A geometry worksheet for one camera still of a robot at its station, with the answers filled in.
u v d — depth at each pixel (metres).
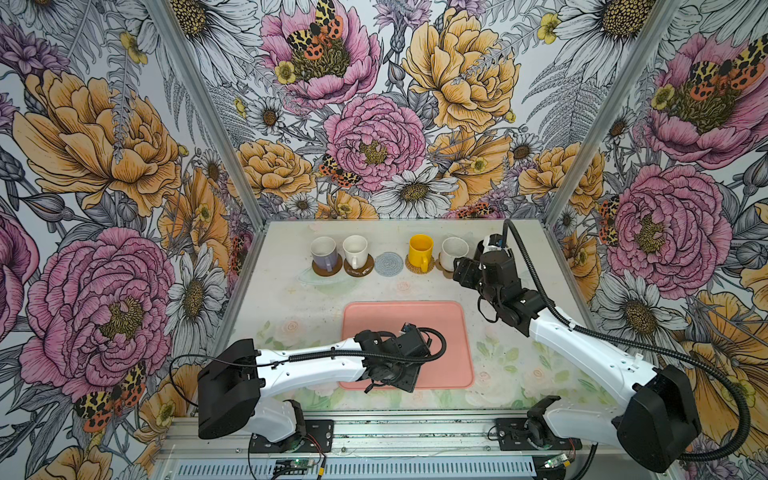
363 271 1.05
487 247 0.73
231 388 0.41
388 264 1.08
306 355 0.48
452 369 0.84
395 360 0.54
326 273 1.04
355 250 1.00
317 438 0.73
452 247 1.04
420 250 1.01
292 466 0.71
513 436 0.74
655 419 0.39
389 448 0.73
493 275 0.62
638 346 0.45
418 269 1.06
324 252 1.06
